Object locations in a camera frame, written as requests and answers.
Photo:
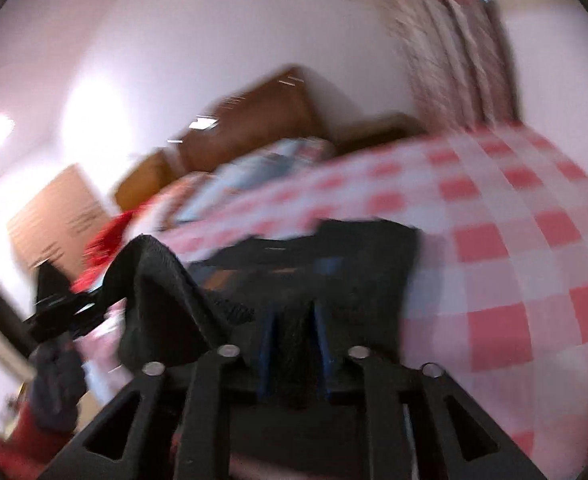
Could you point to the wooden wardrobe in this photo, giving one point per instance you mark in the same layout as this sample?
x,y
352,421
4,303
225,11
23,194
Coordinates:
x,y
58,215

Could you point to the floral curtain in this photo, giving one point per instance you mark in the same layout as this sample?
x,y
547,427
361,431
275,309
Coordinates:
x,y
449,45

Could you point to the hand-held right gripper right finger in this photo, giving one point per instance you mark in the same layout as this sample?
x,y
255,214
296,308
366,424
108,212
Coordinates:
x,y
322,345

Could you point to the red blanket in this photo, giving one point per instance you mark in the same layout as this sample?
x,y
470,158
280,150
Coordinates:
x,y
108,245

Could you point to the light blue floral pillow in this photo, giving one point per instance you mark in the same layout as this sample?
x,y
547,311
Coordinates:
x,y
259,170

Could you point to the wooden nightstand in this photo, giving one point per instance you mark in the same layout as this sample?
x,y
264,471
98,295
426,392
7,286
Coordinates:
x,y
379,132

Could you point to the large wooden headboard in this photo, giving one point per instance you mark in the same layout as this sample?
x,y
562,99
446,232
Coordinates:
x,y
254,125

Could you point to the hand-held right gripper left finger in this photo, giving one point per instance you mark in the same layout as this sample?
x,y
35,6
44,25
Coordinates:
x,y
266,360

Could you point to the pink checked bed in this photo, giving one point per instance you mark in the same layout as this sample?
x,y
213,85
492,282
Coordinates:
x,y
499,240

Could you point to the dark knitted striped sweater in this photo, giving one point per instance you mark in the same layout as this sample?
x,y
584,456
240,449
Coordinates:
x,y
364,270

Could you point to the small wooden headboard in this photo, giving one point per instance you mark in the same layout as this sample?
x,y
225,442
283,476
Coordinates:
x,y
146,180

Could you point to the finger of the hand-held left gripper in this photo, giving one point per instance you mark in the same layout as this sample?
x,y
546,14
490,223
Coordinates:
x,y
51,285

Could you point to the orange floral pillow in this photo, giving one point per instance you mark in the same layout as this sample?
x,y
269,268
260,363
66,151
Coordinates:
x,y
183,200

